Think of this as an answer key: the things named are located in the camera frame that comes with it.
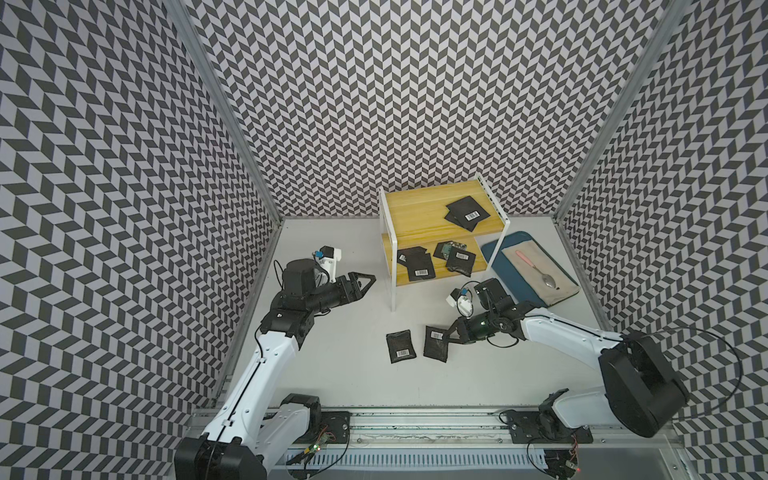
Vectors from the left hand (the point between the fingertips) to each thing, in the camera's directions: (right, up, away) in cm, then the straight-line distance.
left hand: (368, 284), depth 75 cm
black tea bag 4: (+9, +7, +12) cm, 16 cm away
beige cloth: (+63, -4, +22) cm, 67 cm away
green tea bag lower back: (+21, +9, +14) cm, 27 cm away
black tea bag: (+8, -20, +11) cm, 24 cm away
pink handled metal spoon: (+59, -3, +24) cm, 64 cm away
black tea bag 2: (+18, -18, +6) cm, 26 cm away
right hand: (+21, -17, +6) cm, 28 cm away
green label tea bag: (+21, +17, -1) cm, 27 cm away
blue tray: (+46, 0, +29) cm, 54 cm away
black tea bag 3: (+25, +18, -3) cm, 31 cm away
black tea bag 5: (+14, +4, +10) cm, 18 cm away
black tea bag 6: (+26, +5, +12) cm, 29 cm away
